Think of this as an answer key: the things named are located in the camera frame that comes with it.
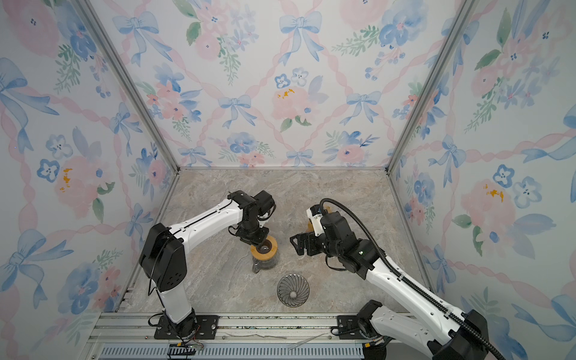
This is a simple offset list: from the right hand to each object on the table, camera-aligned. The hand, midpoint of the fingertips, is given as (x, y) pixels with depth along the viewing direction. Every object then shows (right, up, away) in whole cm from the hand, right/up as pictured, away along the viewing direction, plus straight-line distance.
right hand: (300, 235), depth 75 cm
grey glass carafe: (-15, -11, +5) cm, 19 cm away
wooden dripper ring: (-11, -8, +4) cm, 15 cm away
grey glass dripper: (-3, -21, +5) cm, 21 cm away
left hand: (-15, -4, +8) cm, 17 cm away
